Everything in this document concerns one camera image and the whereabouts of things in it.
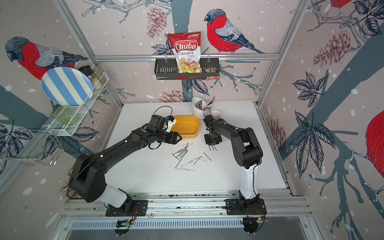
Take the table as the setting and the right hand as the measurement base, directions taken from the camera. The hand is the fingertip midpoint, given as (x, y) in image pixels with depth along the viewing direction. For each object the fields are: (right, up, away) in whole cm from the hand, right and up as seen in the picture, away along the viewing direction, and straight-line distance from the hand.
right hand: (210, 142), depth 99 cm
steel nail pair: (+3, -3, -4) cm, 5 cm away
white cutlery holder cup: (-8, +25, +9) cm, 28 cm away
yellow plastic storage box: (-16, +11, +5) cm, 20 cm away
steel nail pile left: (-20, -6, -6) cm, 22 cm away
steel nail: (-3, -7, -6) cm, 10 cm away
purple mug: (+4, +19, +2) cm, 20 cm away
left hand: (-19, +8, -14) cm, 25 cm away
